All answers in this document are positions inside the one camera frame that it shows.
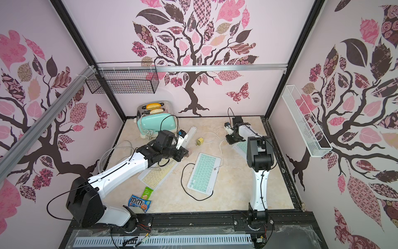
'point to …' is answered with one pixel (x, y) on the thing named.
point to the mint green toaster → (149, 124)
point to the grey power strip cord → (111, 147)
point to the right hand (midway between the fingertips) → (231, 141)
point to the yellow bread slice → (153, 106)
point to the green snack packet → (146, 193)
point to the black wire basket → (134, 77)
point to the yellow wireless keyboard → (154, 176)
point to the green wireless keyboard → (203, 176)
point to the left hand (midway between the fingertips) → (185, 153)
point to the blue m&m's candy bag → (136, 201)
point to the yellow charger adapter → (199, 141)
